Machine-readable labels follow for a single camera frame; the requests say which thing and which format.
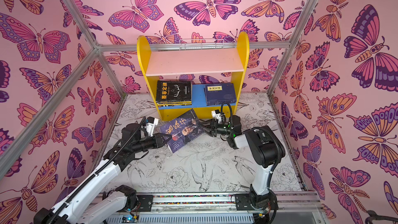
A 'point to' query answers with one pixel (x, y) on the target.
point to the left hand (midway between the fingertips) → (171, 135)
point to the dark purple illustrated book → (183, 129)
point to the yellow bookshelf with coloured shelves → (201, 80)
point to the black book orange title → (173, 90)
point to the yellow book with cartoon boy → (173, 103)
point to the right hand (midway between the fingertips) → (200, 126)
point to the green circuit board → (128, 219)
